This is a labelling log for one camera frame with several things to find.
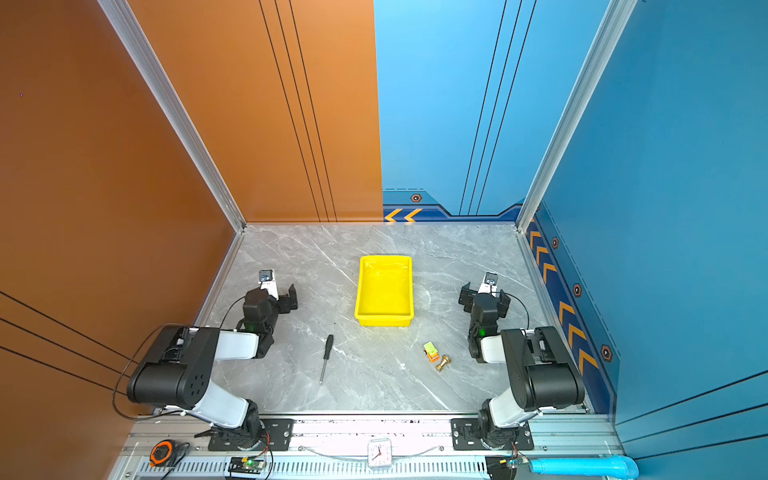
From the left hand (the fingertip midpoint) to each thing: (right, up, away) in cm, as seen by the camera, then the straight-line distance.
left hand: (279, 282), depth 94 cm
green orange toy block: (+47, -19, -10) cm, 52 cm away
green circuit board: (+2, -41, -24) cm, 48 cm away
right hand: (+66, -1, -2) cm, 66 cm away
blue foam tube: (+85, -39, -28) cm, 98 cm away
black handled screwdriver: (+17, -20, -8) cm, 28 cm away
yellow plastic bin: (+34, -5, +5) cm, 35 cm away
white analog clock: (+33, -38, -25) cm, 56 cm away
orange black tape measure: (-16, -37, -26) cm, 48 cm away
